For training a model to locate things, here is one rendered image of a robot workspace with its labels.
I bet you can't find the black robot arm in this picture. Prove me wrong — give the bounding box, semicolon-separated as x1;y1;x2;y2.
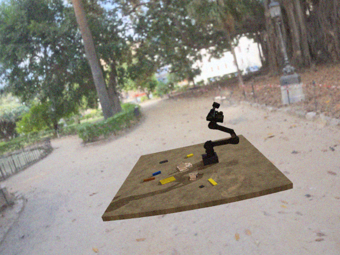
203;110;239;157

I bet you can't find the yellow flat rectangular plate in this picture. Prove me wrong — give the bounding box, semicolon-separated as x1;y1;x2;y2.
160;176;176;185

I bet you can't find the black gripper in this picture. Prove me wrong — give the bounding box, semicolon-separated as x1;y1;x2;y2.
207;102;220;117

